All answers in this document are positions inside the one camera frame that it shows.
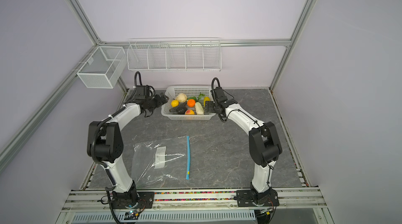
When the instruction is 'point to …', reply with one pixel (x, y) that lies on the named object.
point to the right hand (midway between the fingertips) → (213, 107)
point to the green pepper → (197, 99)
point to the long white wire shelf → (175, 54)
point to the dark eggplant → (180, 110)
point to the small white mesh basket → (102, 68)
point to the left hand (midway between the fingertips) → (166, 101)
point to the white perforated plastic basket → (174, 90)
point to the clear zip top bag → (161, 163)
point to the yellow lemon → (175, 103)
